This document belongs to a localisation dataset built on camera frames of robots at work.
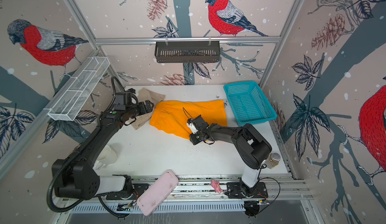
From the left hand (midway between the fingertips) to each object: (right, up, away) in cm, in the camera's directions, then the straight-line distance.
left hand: (146, 105), depth 83 cm
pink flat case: (+8, -44, -11) cm, 46 cm away
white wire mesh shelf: (-34, +1, -11) cm, 36 cm away
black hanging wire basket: (+10, +37, +24) cm, 45 cm away
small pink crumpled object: (+38, -39, -10) cm, 56 cm away
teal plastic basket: (+68, +1, +28) cm, 73 cm away
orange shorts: (+12, -9, +15) cm, 21 cm away
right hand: (+26, -22, +9) cm, 35 cm away
